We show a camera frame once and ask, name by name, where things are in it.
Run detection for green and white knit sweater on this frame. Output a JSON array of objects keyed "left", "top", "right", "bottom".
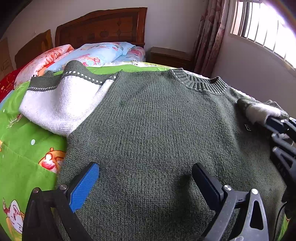
[{"left": 19, "top": 60, "right": 290, "bottom": 241}]

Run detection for green cartoon bed sheet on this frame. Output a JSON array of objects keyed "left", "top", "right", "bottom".
[{"left": 0, "top": 62, "right": 290, "bottom": 241}]

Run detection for barred window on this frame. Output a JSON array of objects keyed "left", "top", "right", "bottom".
[{"left": 230, "top": 1, "right": 295, "bottom": 69}]

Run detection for pink floral curtain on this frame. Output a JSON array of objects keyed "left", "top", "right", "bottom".
[{"left": 192, "top": 0, "right": 229, "bottom": 77}]

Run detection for wooden nightstand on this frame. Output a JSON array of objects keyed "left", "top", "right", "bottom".
[{"left": 147, "top": 47, "right": 191, "bottom": 70}]

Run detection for red blanket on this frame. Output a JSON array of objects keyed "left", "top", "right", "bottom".
[{"left": 0, "top": 65, "right": 24, "bottom": 102}]

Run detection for pink floral pillow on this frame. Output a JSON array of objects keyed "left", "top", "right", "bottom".
[{"left": 14, "top": 44, "right": 74, "bottom": 89}]

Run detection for wooden wardrobe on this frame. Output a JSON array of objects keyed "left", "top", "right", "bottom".
[{"left": 0, "top": 38, "right": 14, "bottom": 80}]

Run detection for blue floral folded quilt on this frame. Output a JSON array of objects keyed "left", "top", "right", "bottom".
[{"left": 45, "top": 42, "right": 146, "bottom": 72}]

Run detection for small wooden headboard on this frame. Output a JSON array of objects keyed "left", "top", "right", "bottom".
[{"left": 15, "top": 29, "right": 53, "bottom": 68}]

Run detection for large wooden headboard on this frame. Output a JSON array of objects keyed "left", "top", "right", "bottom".
[{"left": 55, "top": 7, "right": 147, "bottom": 49}]

